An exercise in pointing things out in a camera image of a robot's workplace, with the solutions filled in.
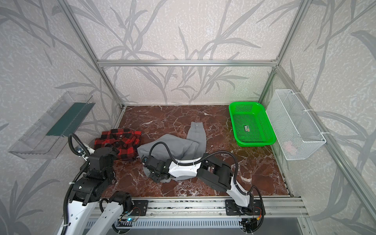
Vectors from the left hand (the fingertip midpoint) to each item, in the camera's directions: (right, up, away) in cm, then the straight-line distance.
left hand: (105, 145), depth 68 cm
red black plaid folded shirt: (-1, -2, +23) cm, 23 cm away
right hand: (+18, -17, +18) cm, 31 cm away
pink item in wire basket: (+90, -2, +5) cm, 91 cm away
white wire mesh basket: (+86, +6, -7) cm, 87 cm away
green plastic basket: (+84, +7, +40) cm, 93 cm away
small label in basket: (+80, +5, +37) cm, 88 cm away
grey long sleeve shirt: (+40, -6, +21) cm, 46 cm away
